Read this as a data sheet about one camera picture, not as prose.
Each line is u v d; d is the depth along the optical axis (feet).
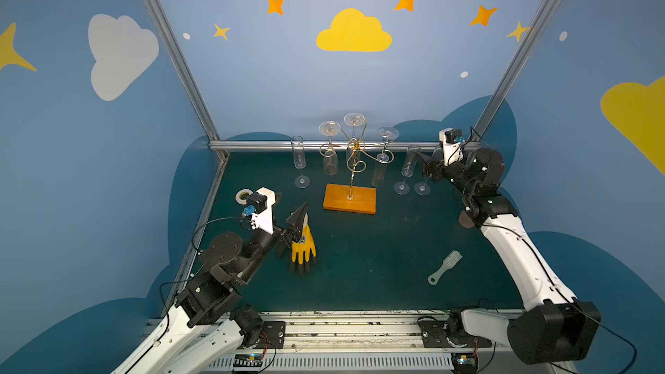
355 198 3.42
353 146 2.68
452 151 2.00
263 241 1.68
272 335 2.47
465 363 2.40
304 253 2.91
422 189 3.62
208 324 1.49
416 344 2.44
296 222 1.72
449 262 2.89
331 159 3.06
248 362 2.40
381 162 2.43
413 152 3.09
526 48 2.78
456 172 2.10
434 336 2.45
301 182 3.65
